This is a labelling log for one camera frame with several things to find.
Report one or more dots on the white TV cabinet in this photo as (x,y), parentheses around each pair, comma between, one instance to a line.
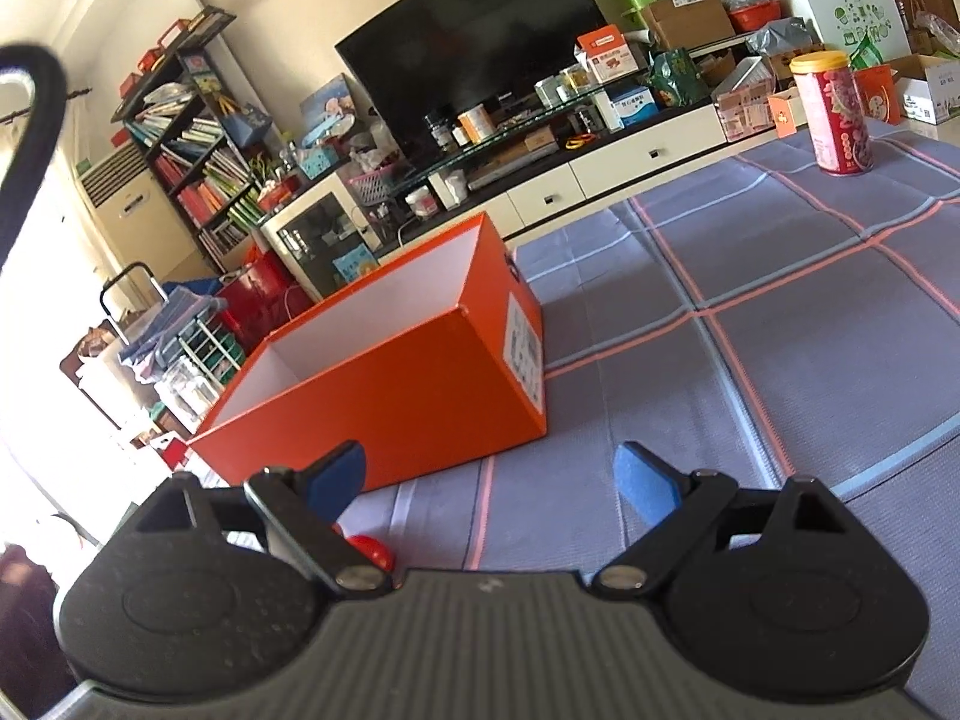
(600,180)

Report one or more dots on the orange cardboard box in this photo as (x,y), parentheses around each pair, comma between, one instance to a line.
(390,405)

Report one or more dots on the blue and white carton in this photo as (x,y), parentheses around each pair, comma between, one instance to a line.
(636,106)

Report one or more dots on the black television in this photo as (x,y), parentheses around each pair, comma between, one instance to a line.
(465,52)

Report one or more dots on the pink plastic basket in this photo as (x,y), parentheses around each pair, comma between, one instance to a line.
(371,185)

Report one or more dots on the dark bookshelf with books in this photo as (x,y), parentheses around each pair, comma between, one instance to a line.
(195,165)

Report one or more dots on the white glass-door cabinet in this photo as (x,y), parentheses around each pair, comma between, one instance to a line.
(315,232)

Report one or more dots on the white jar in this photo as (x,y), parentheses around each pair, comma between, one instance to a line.
(472,125)

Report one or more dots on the red can with yellow lid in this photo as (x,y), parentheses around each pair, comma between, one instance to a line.
(836,120)

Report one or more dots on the red plastic basin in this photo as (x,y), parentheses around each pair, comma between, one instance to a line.
(754,17)

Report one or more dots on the red round fruit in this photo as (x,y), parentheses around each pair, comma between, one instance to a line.
(371,551)

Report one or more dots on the orange and white carton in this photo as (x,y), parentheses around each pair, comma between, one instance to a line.
(607,52)

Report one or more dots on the teal plastic basket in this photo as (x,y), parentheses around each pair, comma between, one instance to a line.
(316,163)

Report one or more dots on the green snack bag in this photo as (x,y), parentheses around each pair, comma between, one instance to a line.
(679,79)

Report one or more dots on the white standing air conditioner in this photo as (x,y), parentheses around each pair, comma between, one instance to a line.
(127,202)

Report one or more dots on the orange gift bag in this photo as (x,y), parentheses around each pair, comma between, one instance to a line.
(784,116)

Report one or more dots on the brown cardboard box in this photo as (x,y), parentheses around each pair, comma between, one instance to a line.
(686,19)

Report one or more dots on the blue paper gift bag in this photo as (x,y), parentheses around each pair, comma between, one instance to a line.
(246,125)

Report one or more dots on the white crate with packets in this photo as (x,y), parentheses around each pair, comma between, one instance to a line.
(742,105)

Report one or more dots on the red shopping bag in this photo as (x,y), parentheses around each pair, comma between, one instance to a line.
(259,296)

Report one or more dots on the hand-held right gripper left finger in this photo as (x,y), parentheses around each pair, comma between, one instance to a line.
(337,476)

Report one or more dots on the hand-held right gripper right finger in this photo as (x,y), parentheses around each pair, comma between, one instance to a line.
(645,484)

